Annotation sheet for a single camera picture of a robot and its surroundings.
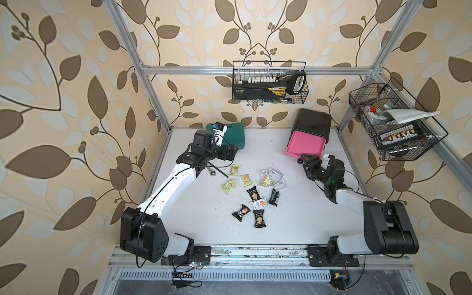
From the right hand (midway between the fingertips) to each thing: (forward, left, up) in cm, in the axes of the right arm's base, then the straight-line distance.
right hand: (301, 159), depth 89 cm
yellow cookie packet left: (-7, +37, -12) cm, 39 cm away
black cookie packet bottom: (-26, +22, -12) cm, 36 cm away
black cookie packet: (-12, +24, -12) cm, 29 cm away
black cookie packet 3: (-22, +31, -11) cm, 40 cm away
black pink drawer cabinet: (+13, -7, +4) cm, 16 cm away
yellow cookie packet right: (-7, +17, -11) cm, 21 cm away
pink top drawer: (+10, -2, 0) cm, 10 cm away
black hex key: (+6, +46, -12) cm, 48 cm away
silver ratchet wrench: (+3, +47, -13) cm, 48 cm away
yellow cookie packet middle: (-4, +27, -12) cm, 30 cm away
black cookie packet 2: (-14, +15, -11) cm, 23 cm away
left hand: (+1, +34, +13) cm, 36 cm away
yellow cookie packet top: (+2, +34, -11) cm, 36 cm away
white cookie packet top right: (-2, +13, -11) cm, 17 cm away
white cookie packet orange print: (0, +18, -12) cm, 21 cm away
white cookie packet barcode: (-8, +10, -12) cm, 17 cm away
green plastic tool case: (+30, +34, -12) cm, 46 cm away
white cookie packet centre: (-18, +22, -11) cm, 30 cm away
